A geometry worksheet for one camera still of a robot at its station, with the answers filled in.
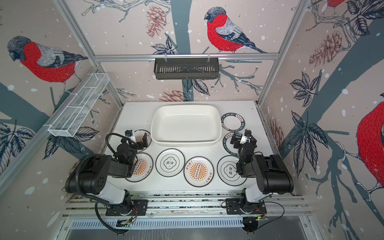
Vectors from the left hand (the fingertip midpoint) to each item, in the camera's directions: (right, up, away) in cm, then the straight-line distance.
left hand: (136, 133), depth 89 cm
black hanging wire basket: (+29, +45, +18) cm, 56 cm away
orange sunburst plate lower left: (+5, -21, -1) cm, 21 cm away
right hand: (+65, -1, 0) cm, 65 cm away
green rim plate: (+64, +6, +19) cm, 67 cm away
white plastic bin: (+29, +4, +17) cm, 34 cm away
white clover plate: (+20, -18, +1) cm, 27 cm away
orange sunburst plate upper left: (-3, -2, +12) cm, 13 cm away
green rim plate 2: (+57, -10, +7) cm, 59 cm away
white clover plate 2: (+54, -22, -3) cm, 59 cm away
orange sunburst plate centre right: (+38, -22, -3) cm, 44 cm away
